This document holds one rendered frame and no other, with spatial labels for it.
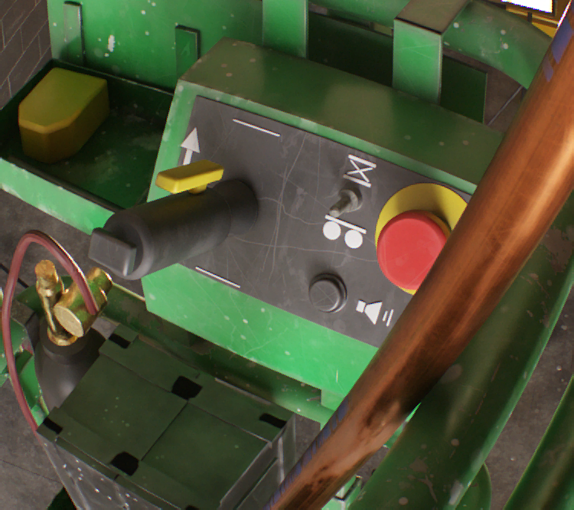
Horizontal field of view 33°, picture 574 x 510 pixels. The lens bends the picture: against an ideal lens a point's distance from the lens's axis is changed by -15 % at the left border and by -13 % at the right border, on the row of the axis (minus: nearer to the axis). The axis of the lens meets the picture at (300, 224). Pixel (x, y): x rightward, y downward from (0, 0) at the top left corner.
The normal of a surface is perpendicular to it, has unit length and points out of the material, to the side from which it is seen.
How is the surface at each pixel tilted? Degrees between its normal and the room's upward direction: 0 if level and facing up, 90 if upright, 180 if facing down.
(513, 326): 9
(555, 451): 27
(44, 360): 42
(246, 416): 0
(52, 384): 58
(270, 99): 0
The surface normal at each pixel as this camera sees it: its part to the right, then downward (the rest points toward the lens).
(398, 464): -0.40, -0.77
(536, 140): -0.73, 0.44
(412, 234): -0.41, 0.17
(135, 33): -0.48, 0.64
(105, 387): 0.00, -0.69
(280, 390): -0.34, -0.04
